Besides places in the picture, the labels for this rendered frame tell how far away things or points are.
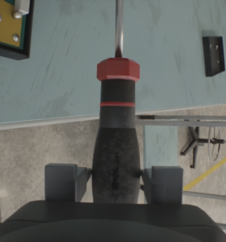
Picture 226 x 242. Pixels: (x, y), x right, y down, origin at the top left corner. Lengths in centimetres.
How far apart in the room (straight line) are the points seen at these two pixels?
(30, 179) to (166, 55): 123
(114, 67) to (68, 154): 162
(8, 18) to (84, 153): 168
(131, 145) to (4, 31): 12
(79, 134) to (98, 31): 153
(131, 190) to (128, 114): 4
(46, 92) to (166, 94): 24
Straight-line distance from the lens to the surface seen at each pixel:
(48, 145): 165
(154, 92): 42
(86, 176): 15
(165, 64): 46
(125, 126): 16
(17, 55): 23
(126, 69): 16
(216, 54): 72
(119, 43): 17
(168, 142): 214
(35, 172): 161
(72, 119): 29
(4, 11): 23
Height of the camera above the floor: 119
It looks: 34 degrees down
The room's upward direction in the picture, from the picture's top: 91 degrees clockwise
